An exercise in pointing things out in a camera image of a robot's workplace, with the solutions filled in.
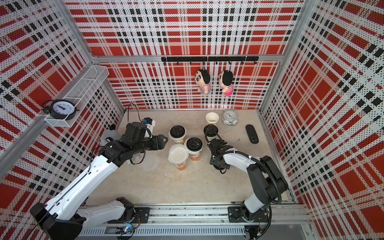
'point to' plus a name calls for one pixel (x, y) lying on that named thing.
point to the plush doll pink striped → (225, 80)
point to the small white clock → (229, 117)
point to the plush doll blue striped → (202, 78)
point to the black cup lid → (177, 131)
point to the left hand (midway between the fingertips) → (164, 139)
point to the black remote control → (252, 135)
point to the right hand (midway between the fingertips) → (220, 161)
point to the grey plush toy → (111, 132)
